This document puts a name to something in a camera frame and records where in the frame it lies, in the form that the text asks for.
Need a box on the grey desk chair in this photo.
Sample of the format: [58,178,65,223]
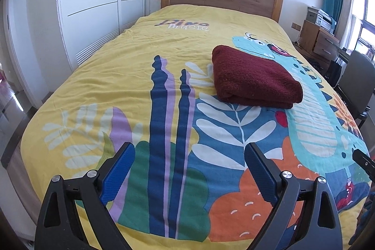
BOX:
[334,51,375,129]

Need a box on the white printer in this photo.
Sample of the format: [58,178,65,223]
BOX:
[306,7,336,34]

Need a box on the black backpack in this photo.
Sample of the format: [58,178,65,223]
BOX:
[324,61,342,88]

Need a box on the wooden drawer cabinet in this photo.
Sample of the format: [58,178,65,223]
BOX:
[298,20,339,62]

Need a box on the yellow dinosaur print bedspread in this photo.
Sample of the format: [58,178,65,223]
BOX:
[21,5,371,249]

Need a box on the dark red knit sweater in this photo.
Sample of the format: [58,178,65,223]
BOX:
[212,45,303,109]

